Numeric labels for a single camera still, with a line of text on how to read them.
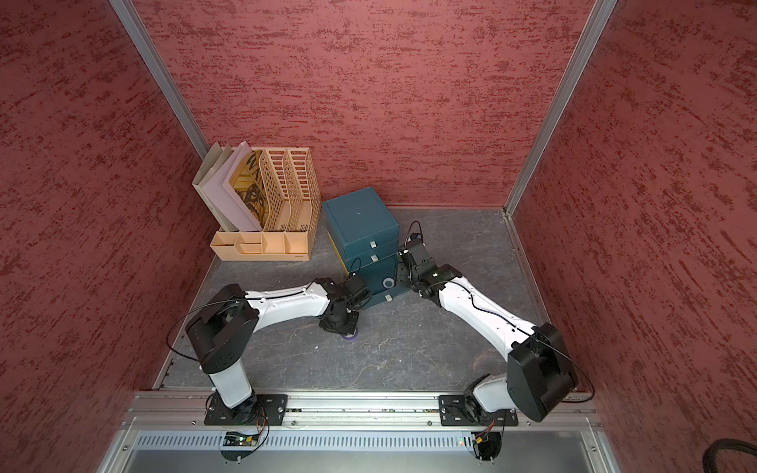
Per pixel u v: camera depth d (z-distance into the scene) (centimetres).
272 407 74
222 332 47
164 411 76
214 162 92
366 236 83
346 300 68
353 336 86
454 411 73
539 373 42
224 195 90
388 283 97
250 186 100
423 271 63
